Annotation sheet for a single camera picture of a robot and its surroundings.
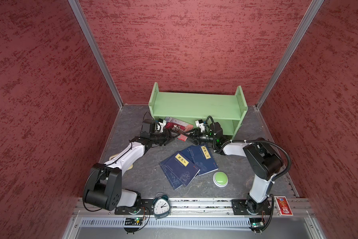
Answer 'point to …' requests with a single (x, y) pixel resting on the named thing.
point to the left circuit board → (133, 221)
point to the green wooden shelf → (226, 110)
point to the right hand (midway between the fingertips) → (184, 137)
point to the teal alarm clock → (161, 206)
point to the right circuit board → (257, 224)
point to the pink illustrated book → (170, 122)
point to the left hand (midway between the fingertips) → (177, 138)
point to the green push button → (220, 179)
